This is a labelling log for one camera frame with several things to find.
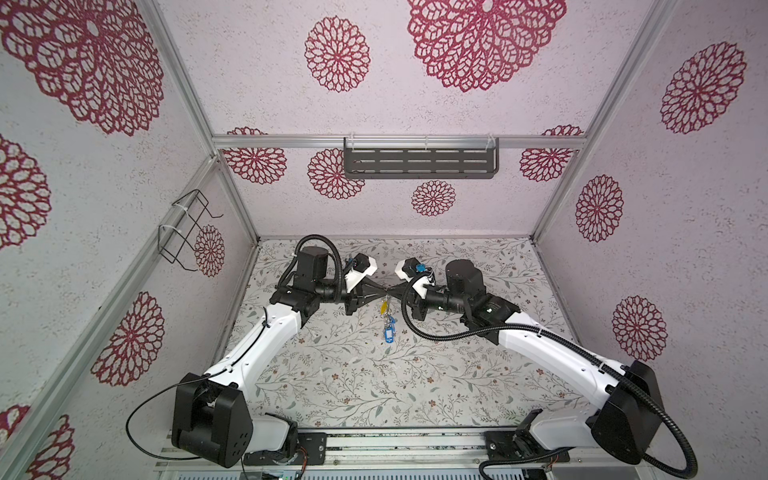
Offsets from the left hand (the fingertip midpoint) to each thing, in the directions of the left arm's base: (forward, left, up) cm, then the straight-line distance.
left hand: (381, 294), depth 75 cm
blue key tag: (-6, -2, -8) cm, 10 cm away
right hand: (0, -2, +5) cm, 5 cm away
